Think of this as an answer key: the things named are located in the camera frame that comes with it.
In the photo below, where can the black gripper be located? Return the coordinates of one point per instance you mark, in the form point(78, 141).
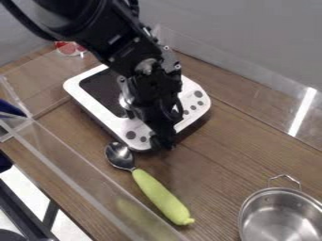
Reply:
point(151, 96)

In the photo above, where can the white and black stove top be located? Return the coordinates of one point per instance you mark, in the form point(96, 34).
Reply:
point(95, 91)

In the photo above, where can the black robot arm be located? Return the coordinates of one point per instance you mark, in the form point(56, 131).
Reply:
point(107, 28)

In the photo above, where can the clear acrylic barrier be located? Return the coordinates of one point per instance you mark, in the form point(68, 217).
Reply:
point(104, 209)

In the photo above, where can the tomato sauce can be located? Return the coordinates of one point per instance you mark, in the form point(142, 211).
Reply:
point(68, 48)

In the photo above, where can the blue object at left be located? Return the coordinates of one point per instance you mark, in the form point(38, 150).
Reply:
point(8, 109)

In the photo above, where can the stainless steel pot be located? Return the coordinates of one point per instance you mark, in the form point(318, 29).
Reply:
point(281, 213)

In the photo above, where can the black table frame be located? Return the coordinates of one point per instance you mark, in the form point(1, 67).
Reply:
point(25, 226)

